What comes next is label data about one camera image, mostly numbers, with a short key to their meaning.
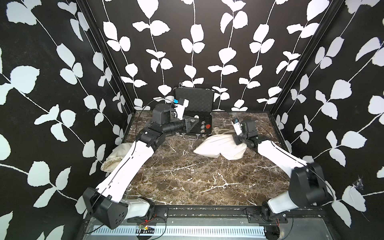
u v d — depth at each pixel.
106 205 0.37
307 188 0.43
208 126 1.11
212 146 0.88
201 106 1.11
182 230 0.70
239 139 0.79
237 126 0.78
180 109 0.60
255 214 0.73
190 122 0.64
